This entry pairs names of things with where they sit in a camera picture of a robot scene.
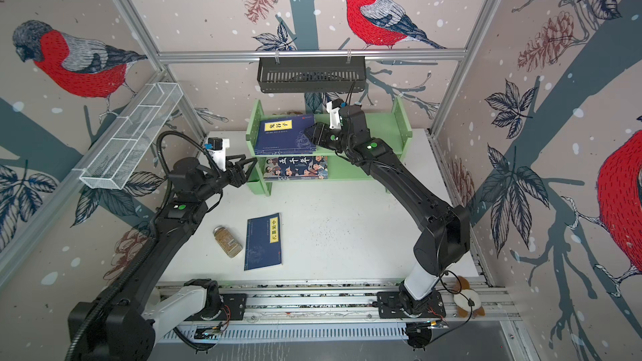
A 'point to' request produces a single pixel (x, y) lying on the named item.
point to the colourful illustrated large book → (291, 168)
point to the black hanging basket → (311, 74)
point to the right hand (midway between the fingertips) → (304, 134)
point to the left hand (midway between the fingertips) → (248, 157)
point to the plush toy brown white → (466, 299)
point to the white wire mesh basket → (134, 134)
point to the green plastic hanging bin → (257, 187)
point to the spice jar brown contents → (231, 247)
